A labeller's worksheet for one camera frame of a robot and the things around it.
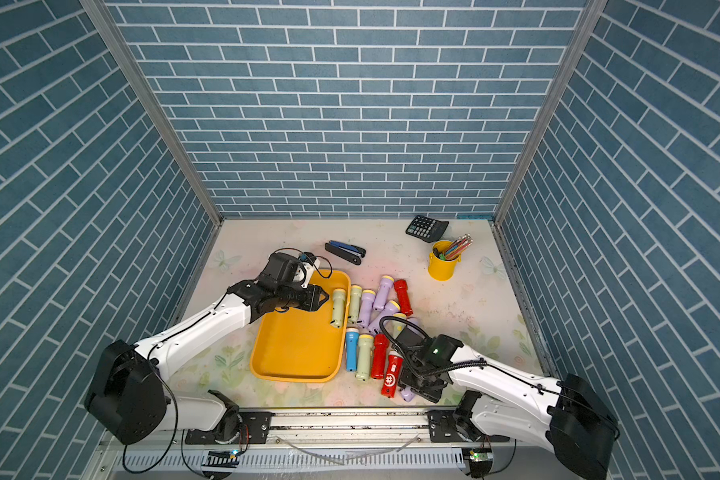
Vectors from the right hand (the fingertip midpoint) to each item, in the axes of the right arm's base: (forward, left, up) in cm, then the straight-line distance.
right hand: (407, 392), depth 78 cm
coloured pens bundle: (+41, -15, +14) cm, 45 cm away
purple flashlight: (+23, +13, +1) cm, 27 cm away
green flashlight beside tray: (+24, +17, +2) cm, 29 cm away
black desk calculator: (+60, -7, +1) cm, 60 cm away
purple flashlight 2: (+33, +7, +2) cm, 34 cm away
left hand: (+20, +23, +12) cm, 33 cm away
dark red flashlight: (+28, +1, 0) cm, 28 cm away
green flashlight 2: (+10, +12, +2) cm, 15 cm away
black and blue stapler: (+45, +22, +1) cm, 50 cm away
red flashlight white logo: (+7, +4, +1) cm, 8 cm away
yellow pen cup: (+37, -10, +6) cm, 39 cm away
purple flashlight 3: (+24, +5, +1) cm, 24 cm away
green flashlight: (+22, +22, +3) cm, 31 cm away
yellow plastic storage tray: (+10, +30, +1) cm, 32 cm away
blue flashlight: (+11, +16, +2) cm, 19 cm away
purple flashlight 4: (-1, 0, +1) cm, 1 cm away
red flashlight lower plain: (+9, +8, 0) cm, 12 cm away
